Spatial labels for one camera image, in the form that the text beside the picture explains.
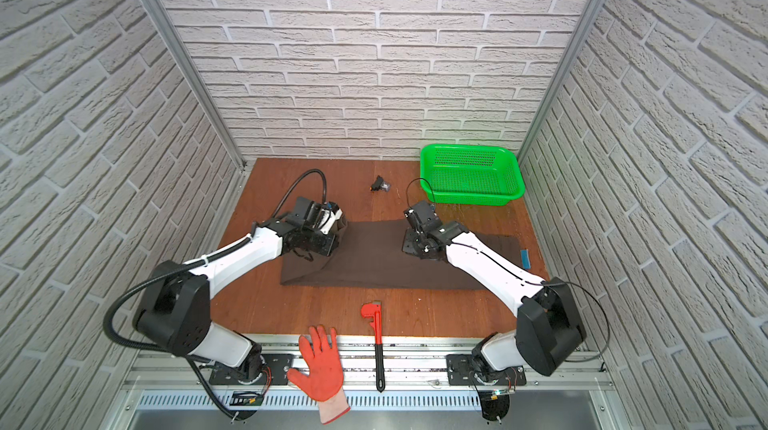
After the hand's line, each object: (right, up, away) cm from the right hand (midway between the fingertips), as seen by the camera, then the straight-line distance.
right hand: (411, 242), depth 84 cm
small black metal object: (-10, +18, +28) cm, 35 cm away
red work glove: (-22, -32, -13) cm, 41 cm away
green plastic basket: (+26, +22, +33) cm, 47 cm away
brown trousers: (-14, -7, +16) cm, 22 cm away
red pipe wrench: (-11, -19, -2) cm, 22 cm away
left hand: (-22, 0, +4) cm, 22 cm away
